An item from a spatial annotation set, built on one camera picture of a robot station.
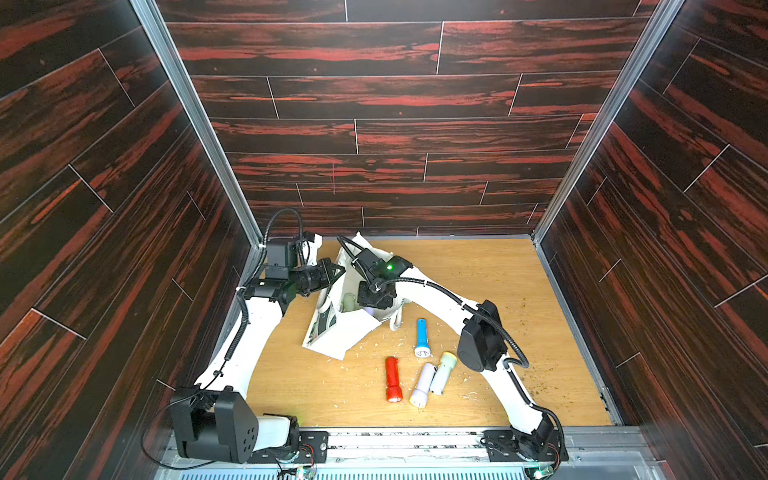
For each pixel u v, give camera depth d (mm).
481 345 548
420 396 800
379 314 852
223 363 433
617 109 822
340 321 727
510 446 729
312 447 730
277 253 601
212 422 397
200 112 834
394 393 803
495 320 583
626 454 734
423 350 884
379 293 767
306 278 662
